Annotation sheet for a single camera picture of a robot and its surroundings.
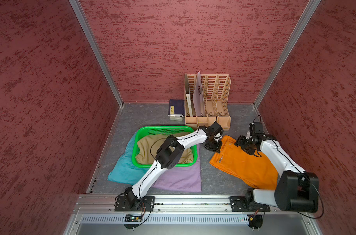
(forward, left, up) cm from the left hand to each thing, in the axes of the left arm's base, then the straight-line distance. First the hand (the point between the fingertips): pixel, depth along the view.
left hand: (218, 153), depth 92 cm
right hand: (+1, -11, +7) cm, 13 cm away
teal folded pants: (-12, +56, +1) cm, 58 cm away
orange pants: (-11, -18, +1) cm, 21 cm away
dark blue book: (+41, +28, 0) cm, 50 cm away
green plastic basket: (+19, +43, -3) cm, 47 cm away
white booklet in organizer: (+24, +19, +20) cm, 36 cm away
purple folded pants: (-16, +24, 0) cm, 29 cm away
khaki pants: (+1, +45, +7) cm, 45 cm away
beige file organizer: (+37, +5, +12) cm, 39 cm away
